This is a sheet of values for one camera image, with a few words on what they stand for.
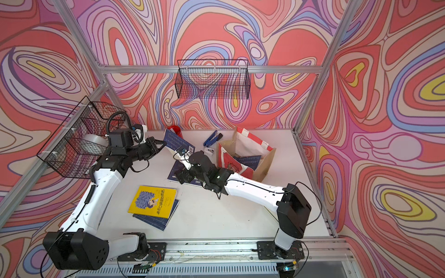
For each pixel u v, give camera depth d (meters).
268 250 0.75
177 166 0.99
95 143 0.69
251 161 0.90
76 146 0.69
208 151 1.07
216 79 0.96
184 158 0.62
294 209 0.42
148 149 0.66
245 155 0.99
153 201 0.85
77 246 0.38
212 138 1.15
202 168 0.55
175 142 0.82
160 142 0.73
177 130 1.01
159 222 0.81
